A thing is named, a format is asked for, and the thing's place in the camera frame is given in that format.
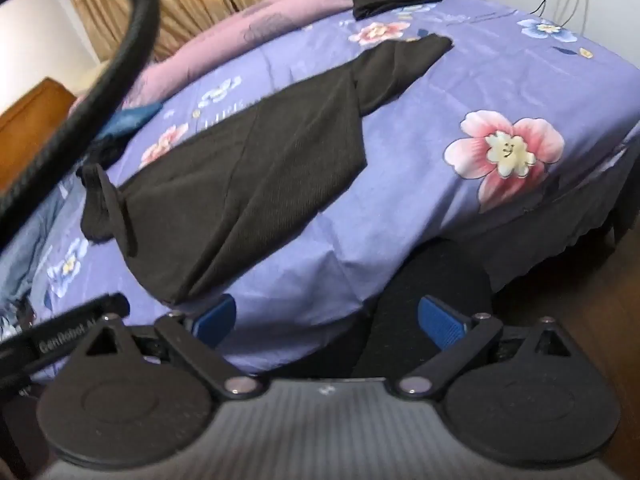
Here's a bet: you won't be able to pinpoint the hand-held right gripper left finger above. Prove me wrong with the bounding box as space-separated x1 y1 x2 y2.
82 294 261 402

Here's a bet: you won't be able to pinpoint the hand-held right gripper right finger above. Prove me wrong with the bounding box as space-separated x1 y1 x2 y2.
394 296 576 402

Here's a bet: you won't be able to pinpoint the black pants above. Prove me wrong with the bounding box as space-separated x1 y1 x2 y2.
80 34 454 307

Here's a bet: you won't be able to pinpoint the dark cloth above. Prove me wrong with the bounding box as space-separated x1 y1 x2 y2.
85 135 129 169

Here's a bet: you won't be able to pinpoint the blue cloth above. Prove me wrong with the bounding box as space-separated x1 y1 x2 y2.
95 101 165 144

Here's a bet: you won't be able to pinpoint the wooden headboard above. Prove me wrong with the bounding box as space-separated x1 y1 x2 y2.
0 77 79 162

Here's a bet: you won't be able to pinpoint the purple floral bed sheet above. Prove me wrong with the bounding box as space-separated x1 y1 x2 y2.
0 0 640 377

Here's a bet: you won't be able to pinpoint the pink blanket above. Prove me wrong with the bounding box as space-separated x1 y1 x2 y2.
70 0 437 117

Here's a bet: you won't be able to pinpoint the folded black garment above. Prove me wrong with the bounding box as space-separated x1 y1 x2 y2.
351 0 447 22

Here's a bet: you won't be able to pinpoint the black braided cable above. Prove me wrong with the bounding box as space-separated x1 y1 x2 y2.
0 0 162 250

